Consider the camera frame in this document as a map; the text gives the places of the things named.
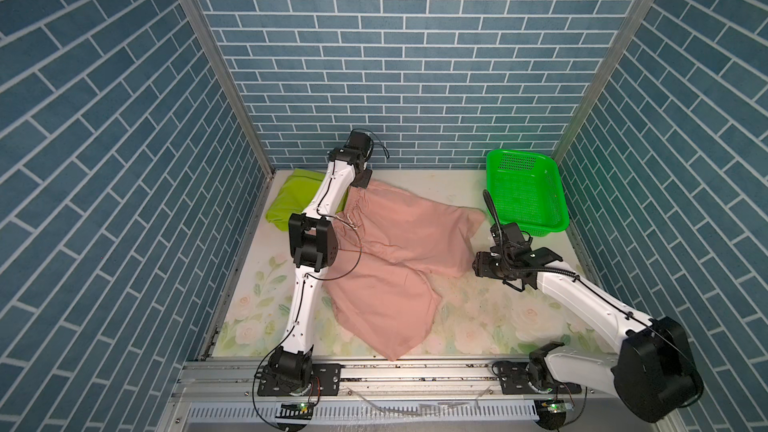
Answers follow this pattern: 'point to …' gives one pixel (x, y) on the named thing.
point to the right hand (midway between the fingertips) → (478, 262)
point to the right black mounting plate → (514, 377)
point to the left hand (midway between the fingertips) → (355, 177)
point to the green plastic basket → (527, 191)
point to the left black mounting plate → (326, 381)
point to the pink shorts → (392, 249)
